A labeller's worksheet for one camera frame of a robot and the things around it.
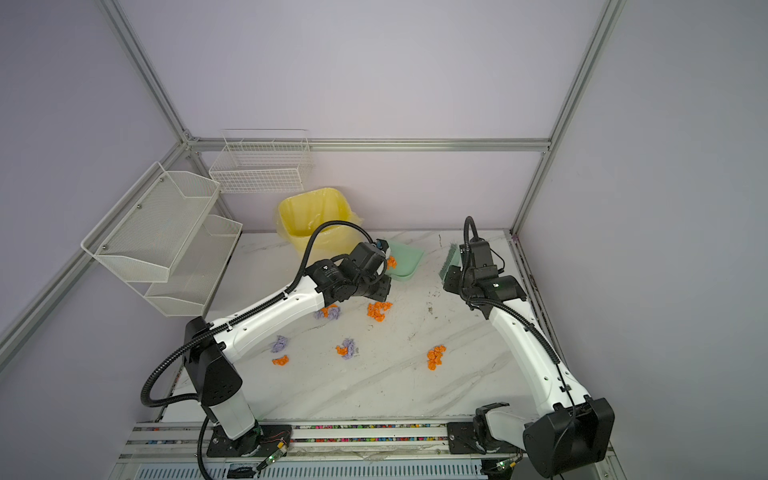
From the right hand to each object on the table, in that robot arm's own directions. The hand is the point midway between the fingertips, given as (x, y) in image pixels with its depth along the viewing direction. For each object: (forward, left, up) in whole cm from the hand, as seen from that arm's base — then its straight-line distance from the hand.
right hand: (452, 275), depth 79 cm
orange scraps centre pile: (+2, +23, -22) cm, 32 cm away
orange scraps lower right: (-14, +4, -21) cm, 26 cm away
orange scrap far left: (-16, +49, -21) cm, 55 cm away
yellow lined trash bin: (+27, +49, -3) cm, 56 cm away
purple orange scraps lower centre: (-13, +30, -21) cm, 39 cm away
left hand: (-3, +19, -1) cm, 19 cm away
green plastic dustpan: (+4, +12, +2) cm, 13 cm away
